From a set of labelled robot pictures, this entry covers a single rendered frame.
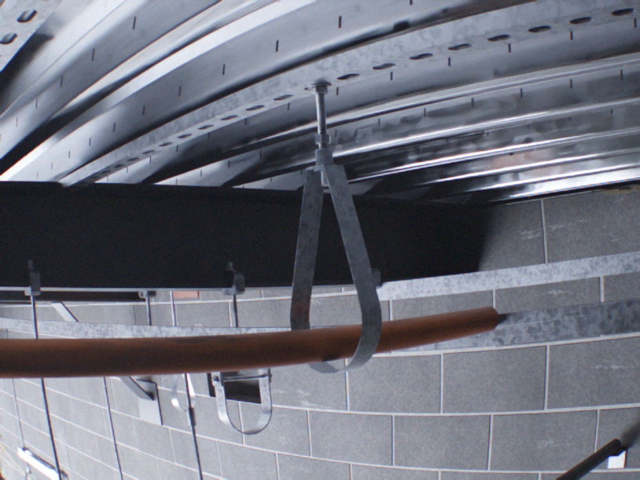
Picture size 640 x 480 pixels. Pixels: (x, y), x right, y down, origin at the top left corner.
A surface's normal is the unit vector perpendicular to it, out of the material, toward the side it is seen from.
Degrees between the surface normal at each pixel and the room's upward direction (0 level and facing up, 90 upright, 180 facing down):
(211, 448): 90
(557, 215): 90
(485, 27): 90
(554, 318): 90
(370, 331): 102
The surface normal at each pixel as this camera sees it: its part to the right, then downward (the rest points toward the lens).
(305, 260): 0.63, 0.18
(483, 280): -0.73, -0.01
